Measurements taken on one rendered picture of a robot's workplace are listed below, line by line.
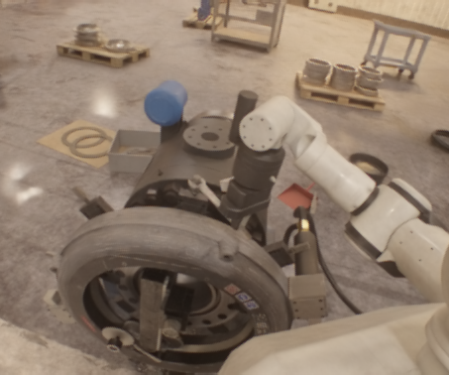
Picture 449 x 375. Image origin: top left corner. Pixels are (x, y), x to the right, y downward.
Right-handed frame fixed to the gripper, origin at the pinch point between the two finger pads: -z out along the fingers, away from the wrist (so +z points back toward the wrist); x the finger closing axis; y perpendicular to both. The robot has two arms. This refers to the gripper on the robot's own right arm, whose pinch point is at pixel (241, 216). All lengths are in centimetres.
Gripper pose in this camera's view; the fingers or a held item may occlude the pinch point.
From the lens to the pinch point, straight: 71.0
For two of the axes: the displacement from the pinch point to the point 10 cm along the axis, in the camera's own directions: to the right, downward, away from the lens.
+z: 2.0, -7.8, -6.0
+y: 5.9, 5.8, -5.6
